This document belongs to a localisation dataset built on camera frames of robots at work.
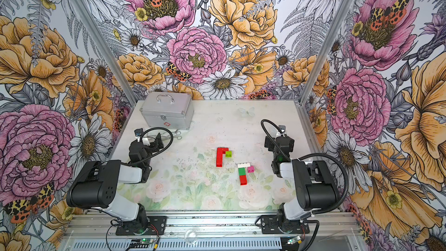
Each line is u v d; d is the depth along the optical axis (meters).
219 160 0.93
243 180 0.86
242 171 0.89
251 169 0.89
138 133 0.79
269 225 0.74
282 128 0.80
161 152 0.72
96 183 0.47
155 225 0.73
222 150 0.94
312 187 0.46
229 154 0.94
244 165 0.90
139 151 0.71
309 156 0.56
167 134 0.78
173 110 0.98
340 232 0.73
